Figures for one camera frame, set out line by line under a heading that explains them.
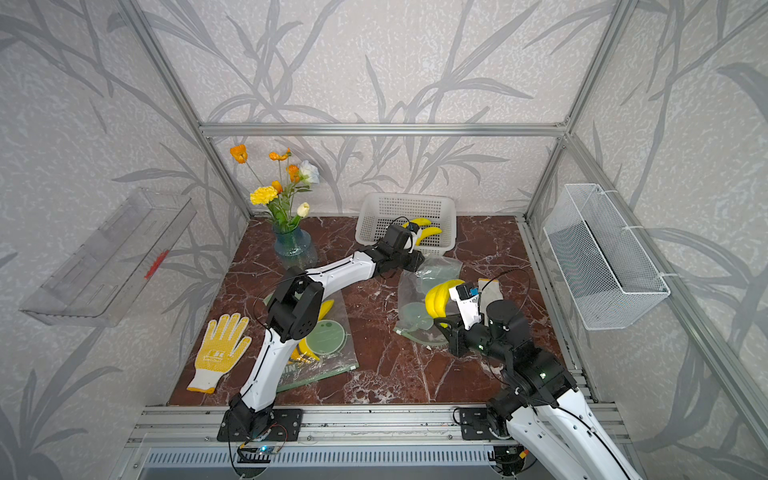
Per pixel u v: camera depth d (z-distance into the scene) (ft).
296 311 1.89
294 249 3.16
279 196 2.91
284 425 2.37
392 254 2.58
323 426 2.47
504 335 1.64
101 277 2.18
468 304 1.95
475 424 2.39
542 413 1.54
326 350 2.80
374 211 3.81
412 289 3.09
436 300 2.22
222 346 2.85
